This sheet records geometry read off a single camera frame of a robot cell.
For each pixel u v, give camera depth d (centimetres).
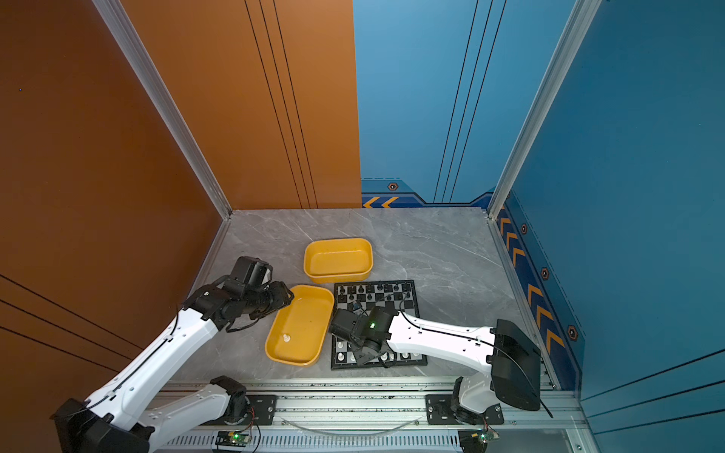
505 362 40
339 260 103
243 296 57
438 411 72
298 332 86
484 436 70
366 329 54
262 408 74
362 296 94
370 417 73
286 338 85
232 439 71
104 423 38
